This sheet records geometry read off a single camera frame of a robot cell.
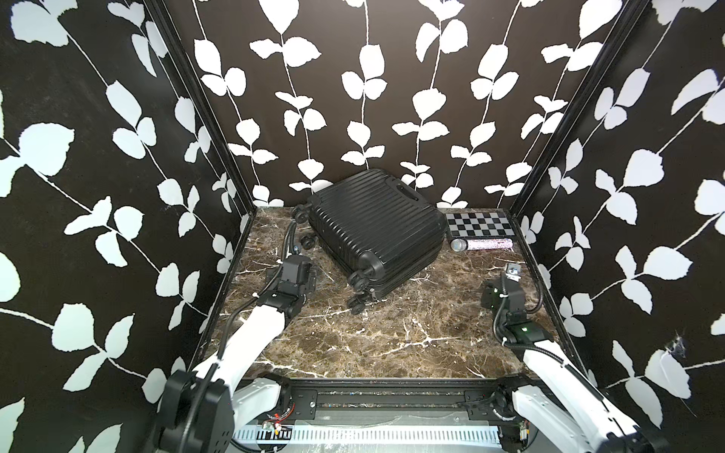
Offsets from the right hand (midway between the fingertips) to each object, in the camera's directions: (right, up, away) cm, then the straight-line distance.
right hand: (496, 279), depth 83 cm
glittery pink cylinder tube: (-3, +9, +21) cm, 23 cm away
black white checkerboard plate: (+7, +18, +31) cm, 36 cm away
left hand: (-62, +4, +1) cm, 62 cm away
